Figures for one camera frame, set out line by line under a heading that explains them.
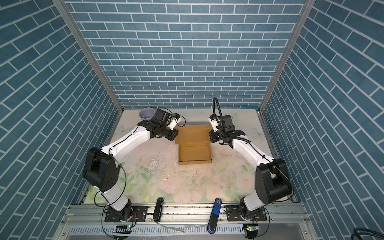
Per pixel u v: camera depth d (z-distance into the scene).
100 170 0.46
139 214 0.74
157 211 0.74
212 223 0.73
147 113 1.13
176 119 0.80
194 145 0.93
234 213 0.74
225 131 0.68
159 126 0.68
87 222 0.71
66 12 0.72
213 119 0.78
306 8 0.71
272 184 0.44
